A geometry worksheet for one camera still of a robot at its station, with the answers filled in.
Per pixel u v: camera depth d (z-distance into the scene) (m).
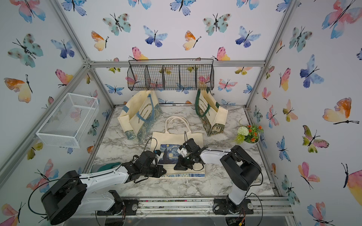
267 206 0.76
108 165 0.89
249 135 0.86
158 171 0.74
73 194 0.42
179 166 0.76
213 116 0.89
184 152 0.84
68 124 1.10
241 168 0.47
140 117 0.88
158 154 0.79
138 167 0.66
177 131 1.05
